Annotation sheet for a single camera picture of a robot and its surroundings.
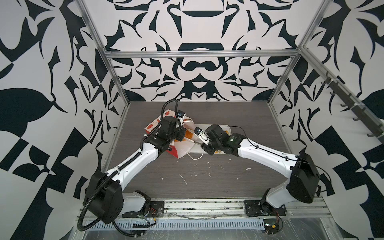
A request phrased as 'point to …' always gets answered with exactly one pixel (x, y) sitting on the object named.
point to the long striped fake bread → (188, 135)
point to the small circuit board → (271, 226)
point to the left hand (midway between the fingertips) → (181, 122)
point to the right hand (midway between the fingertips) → (204, 141)
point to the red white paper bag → (183, 147)
